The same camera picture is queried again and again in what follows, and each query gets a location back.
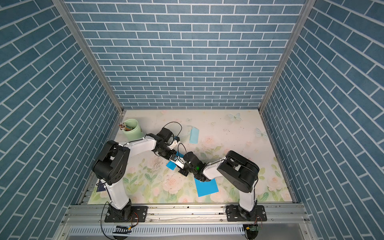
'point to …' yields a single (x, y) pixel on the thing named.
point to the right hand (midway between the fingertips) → (178, 163)
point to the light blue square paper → (194, 136)
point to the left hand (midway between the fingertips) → (176, 158)
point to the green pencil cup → (136, 133)
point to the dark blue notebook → (100, 187)
